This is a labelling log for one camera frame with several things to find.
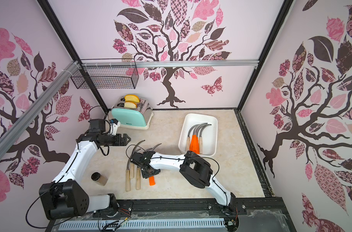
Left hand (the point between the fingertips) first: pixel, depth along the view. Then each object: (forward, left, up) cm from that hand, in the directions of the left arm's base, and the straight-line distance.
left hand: (122, 142), depth 83 cm
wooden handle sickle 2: (-9, -4, -13) cm, 17 cm away
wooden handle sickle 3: (-15, -9, -15) cm, 23 cm away
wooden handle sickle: (-16, -3, -14) cm, 22 cm away
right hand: (-13, -14, -15) cm, 24 cm away
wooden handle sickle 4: (+7, -48, -13) cm, 50 cm away
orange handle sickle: (-18, -17, -15) cm, 29 cm away
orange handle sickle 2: (+4, -45, -12) cm, 47 cm away
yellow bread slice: (+34, 0, +5) cm, 34 cm away
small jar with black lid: (-19, +10, -9) cm, 23 cm away
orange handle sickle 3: (+9, -42, -14) cm, 45 cm away
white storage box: (+16, -56, -16) cm, 61 cm away
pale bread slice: (+27, 0, +4) cm, 28 cm away
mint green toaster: (+21, -5, -2) cm, 21 cm away
